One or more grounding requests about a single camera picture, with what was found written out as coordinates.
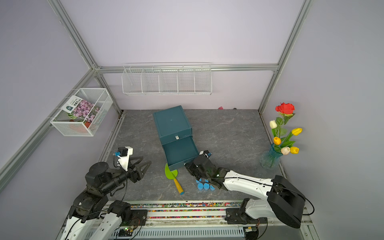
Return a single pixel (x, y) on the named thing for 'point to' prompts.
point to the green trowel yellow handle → (172, 175)
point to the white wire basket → (69, 124)
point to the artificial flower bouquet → (279, 128)
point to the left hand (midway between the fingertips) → (146, 161)
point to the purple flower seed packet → (84, 110)
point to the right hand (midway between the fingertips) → (182, 163)
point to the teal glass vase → (271, 159)
